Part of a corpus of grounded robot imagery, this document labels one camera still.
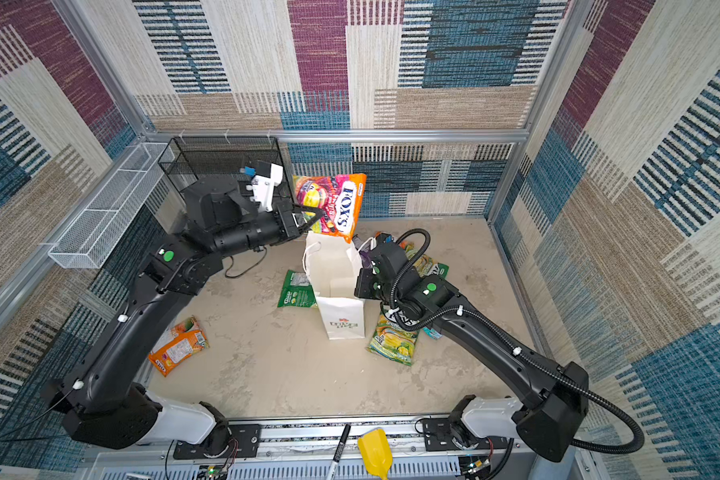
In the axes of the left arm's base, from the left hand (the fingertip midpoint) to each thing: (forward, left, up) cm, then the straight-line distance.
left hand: (321, 207), depth 56 cm
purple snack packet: (+5, -9, -22) cm, 25 cm away
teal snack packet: (-4, -28, -46) cm, 54 cm away
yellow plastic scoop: (-33, -10, -48) cm, 59 cm away
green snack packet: (+11, +14, -47) cm, 50 cm away
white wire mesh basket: (+6, +56, -15) cm, 59 cm away
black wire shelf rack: (+47, +48, -20) cm, 70 cm away
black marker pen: (-33, -1, -47) cm, 58 cm away
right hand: (-2, -7, -24) cm, 25 cm away
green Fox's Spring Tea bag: (-7, -16, -45) cm, 48 cm away
